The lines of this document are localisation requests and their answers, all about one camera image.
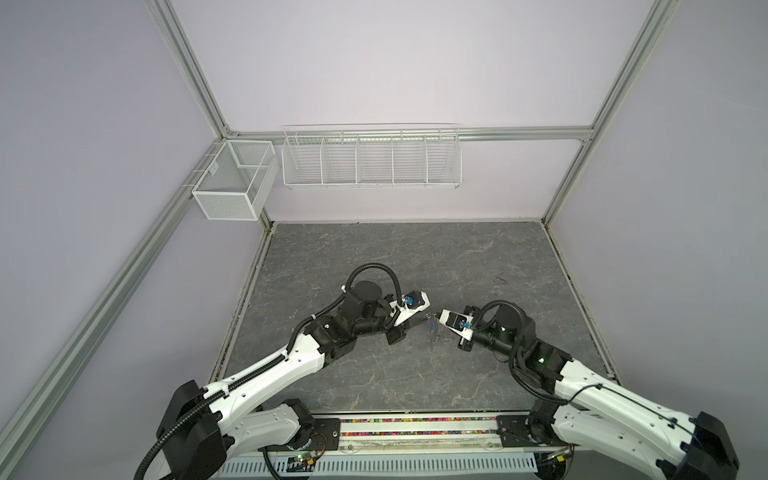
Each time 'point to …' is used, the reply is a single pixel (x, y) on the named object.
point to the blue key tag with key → (431, 326)
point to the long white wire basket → (379, 155)
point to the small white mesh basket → (237, 182)
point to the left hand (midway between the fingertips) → (420, 316)
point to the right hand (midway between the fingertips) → (442, 312)
